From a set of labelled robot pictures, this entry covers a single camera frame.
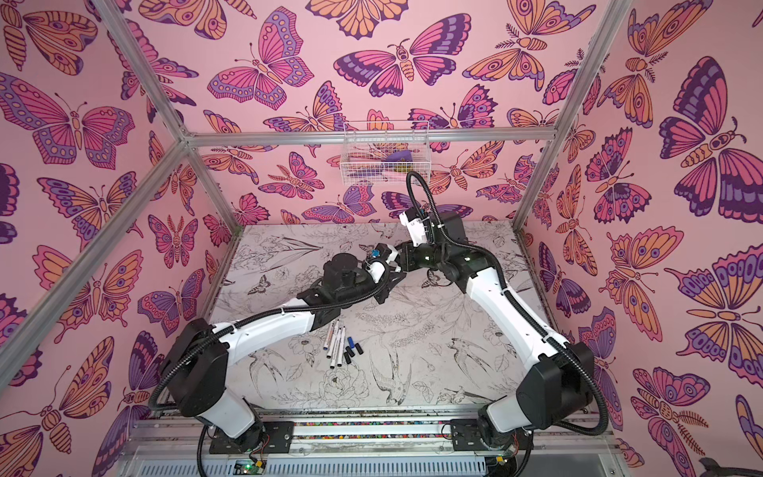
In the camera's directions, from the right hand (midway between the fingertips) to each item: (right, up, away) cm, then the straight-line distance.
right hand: (390, 251), depth 76 cm
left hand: (+4, -4, 0) cm, 6 cm away
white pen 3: (-14, -29, +12) cm, 34 cm away
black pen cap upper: (-12, -28, +14) cm, 33 cm away
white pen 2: (-16, -29, +12) cm, 35 cm away
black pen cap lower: (-13, -31, +11) cm, 35 cm away
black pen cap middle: (-12, -30, +12) cm, 34 cm away
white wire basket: (-1, +32, +20) cm, 37 cm away
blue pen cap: (-11, -28, +14) cm, 33 cm away
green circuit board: (-35, -53, -4) cm, 63 cm away
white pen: (-18, -26, +14) cm, 35 cm away
